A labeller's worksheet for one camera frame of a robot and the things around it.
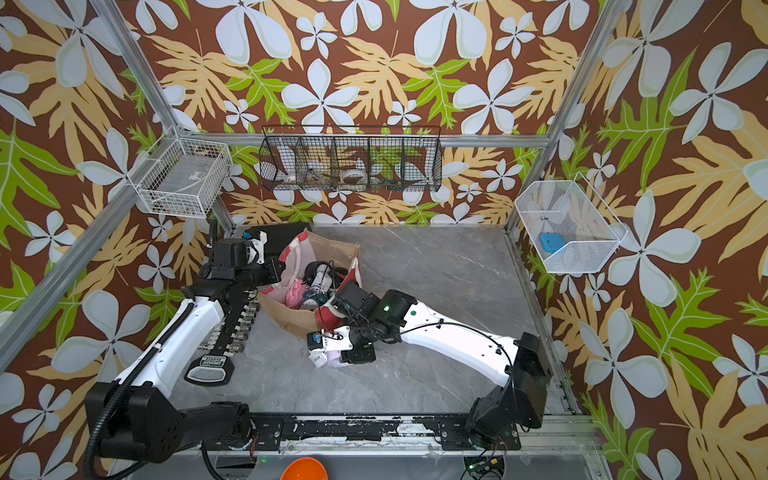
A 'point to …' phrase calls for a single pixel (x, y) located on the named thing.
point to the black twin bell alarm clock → (319, 276)
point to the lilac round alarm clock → (334, 361)
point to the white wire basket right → (571, 227)
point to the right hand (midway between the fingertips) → (340, 347)
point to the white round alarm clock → (317, 357)
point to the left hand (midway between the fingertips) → (286, 260)
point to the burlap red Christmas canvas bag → (302, 250)
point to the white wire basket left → (180, 176)
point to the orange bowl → (305, 468)
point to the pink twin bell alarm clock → (295, 294)
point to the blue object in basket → (551, 242)
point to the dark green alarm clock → (318, 298)
